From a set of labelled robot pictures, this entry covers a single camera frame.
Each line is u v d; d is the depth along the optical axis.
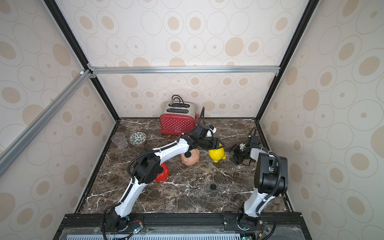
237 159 0.85
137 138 1.06
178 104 1.05
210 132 0.76
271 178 0.49
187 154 0.89
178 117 0.97
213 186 0.85
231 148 0.87
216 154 0.90
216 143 0.82
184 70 1.15
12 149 0.53
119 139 1.04
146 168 0.57
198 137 0.76
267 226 0.74
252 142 0.78
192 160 0.88
